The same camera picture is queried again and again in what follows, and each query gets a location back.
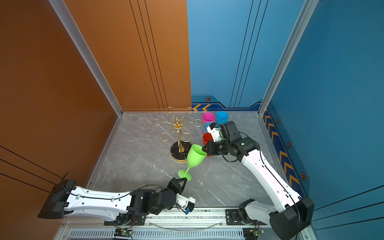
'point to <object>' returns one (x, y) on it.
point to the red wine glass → (207, 137)
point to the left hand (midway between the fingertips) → (184, 175)
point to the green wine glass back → (195, 156)
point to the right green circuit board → (252, 233)
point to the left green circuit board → (122, 232)
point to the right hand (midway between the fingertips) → (201, 149)
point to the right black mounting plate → (233, 217)
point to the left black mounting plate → (136, 219)
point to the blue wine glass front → (206, 125)
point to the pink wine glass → (208, 117)
